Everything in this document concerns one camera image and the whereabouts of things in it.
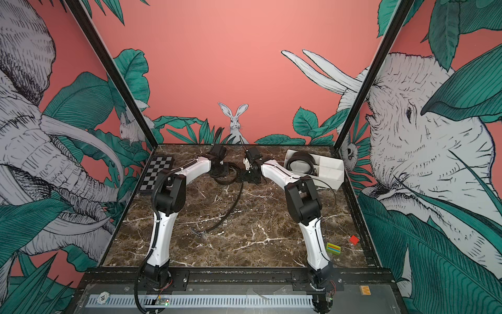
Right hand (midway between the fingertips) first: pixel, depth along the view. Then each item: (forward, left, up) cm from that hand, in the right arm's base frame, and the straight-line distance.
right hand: (241, 177), depth 97 cm
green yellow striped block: (-33, -40, -5) cm, 52 cm away
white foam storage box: (+6, -44, -2) cm, 45 cm away
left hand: (+8, +8, -5) cm, 13 cm away
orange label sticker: (-47, -49, -7) cm, 68 cm away
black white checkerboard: (+11, +48, -3) cm, 50 cm away
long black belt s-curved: (+16, -33, -1) cm, 36 cm away
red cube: (-28, -52, -8) cm, 59 cm away
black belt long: (+2, +11, -7) cm, 13 cm away
